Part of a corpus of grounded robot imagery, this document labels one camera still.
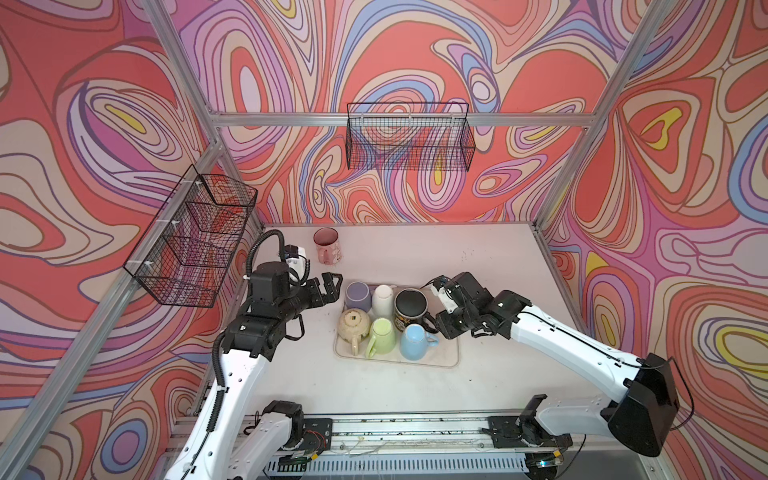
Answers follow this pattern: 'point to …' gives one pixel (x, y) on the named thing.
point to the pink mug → (329, 249)
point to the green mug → (383, 338)
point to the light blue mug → (414, 342)
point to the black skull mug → (410, 307)
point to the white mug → (383, 301)
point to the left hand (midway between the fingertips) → (331, 278)
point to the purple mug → (358, 295)
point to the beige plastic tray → (444, 355)
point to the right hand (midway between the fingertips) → (446, 328)
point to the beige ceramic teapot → (353, 325)
